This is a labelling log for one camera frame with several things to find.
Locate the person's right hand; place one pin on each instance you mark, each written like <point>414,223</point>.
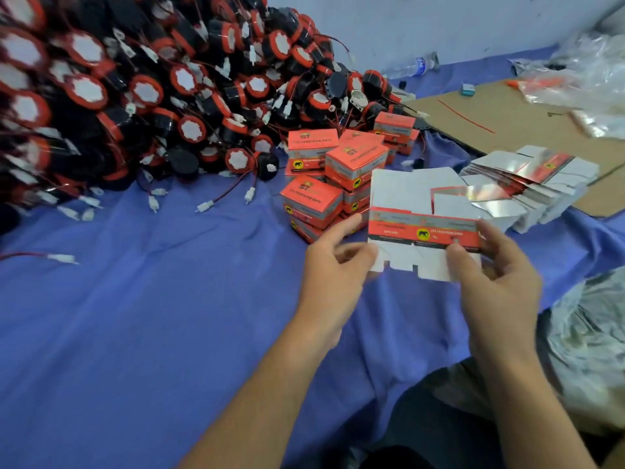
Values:
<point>503,293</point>

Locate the person's left hand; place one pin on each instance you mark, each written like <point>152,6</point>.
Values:
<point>332,278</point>

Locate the stack of box blanks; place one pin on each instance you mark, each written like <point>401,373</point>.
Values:
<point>527,185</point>

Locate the pile of black red buzzers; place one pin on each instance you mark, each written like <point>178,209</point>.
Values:
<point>117,83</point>

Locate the person's left forearm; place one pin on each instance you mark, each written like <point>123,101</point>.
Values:
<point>264,410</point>

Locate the small teal box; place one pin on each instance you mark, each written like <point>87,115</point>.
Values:
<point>468,90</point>

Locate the brown cardboard sheet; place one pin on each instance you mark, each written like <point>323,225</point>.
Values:
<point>488,122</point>

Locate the blue table cloth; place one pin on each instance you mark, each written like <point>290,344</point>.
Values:
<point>127,337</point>

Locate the clear plastic water bottle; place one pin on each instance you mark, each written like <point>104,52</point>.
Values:
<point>410,65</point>

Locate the pile of clear plastic bags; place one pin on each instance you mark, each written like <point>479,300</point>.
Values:
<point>581,78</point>

